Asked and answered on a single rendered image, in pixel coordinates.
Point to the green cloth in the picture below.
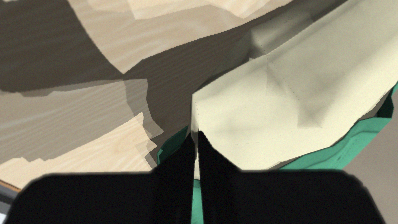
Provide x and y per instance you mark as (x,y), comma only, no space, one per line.
(333,157)

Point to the cream pillow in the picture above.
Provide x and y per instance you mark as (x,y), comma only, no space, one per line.
(298,82)

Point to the grey slotted aluminium extrusion bar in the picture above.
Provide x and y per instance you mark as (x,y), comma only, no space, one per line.
(7,197)

